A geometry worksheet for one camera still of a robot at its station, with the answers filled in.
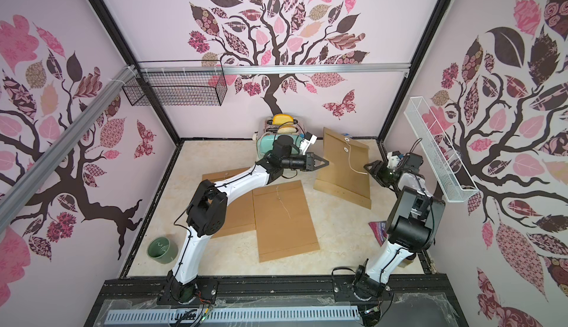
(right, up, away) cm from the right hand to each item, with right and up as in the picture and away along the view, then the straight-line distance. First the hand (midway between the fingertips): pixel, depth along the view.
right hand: (368, 171), depth 93 cm
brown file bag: (-13, -1, -9) cm, 16 cm away
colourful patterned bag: (+1, -23, -8) cm, 25 cm away
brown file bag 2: (-37, -23, +1) cm, 44 cm away
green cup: (-83, -29, -12) cm, 88 cm away
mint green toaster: (-46, +13, +4) cm, 48 cm away
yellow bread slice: (-39, +25, +10) cm, 48 cm away
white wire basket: (+20, +8, -14) cm, 26 cm away
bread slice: (-35, +19, +8) cm, 41 cm away
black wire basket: (-106, +54, +43) cm, 126 cm away
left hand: (-20, +3, -12) cm, 24 cm away
